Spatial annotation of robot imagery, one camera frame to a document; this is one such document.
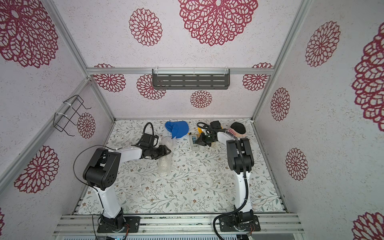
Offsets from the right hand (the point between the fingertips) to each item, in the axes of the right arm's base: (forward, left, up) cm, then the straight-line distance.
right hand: (195, 140), depth 102 cm
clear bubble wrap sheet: (-18, +18, +2) cm, 26 cm away
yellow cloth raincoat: (+12, -3, -4) cm, 13 cm away
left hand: (-9, +18, -2) cm, 20 cm away
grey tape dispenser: (+1, +2, 0) cm, 2 cm away
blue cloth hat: (+10, +13, -1) cm, 16 cm away
